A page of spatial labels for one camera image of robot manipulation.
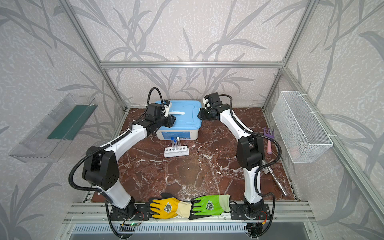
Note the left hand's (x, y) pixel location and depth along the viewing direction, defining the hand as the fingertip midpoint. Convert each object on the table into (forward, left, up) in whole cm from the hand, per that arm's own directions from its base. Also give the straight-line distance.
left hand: (174, 112), depth 90 cm
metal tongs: (-39, -60, -17) cm, 74 cm away
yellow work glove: (-48, 0, -17) cm, 51 cm away
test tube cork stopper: (-16, -3, -10) cm, 19 cm away
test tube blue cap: (-16, 0, -9) cm, 19 cm away
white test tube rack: (-18, -1, -16) cm, 24 cm away
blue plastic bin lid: (+3, -7, -3) cm, 8 cm away
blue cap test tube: (-17, -2, -9) cm, 19 cm away
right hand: (+3, -15, -2) cm, 16 cm away
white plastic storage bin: (-8, -5, -11) cm, 15 cm away
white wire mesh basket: (-27, -59, +16) cm, 67 cm away
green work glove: (-47, -19, -17) cm, 54 cm away
